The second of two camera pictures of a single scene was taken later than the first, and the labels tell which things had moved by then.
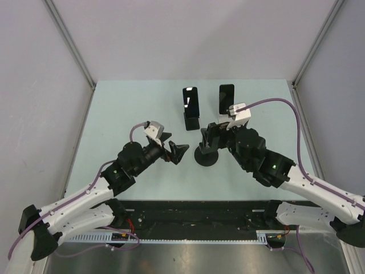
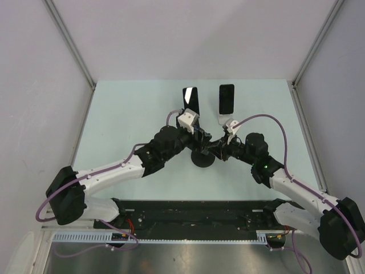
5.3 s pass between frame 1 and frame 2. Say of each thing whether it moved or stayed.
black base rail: stayed
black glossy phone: stayed
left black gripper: moved
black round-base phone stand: moved
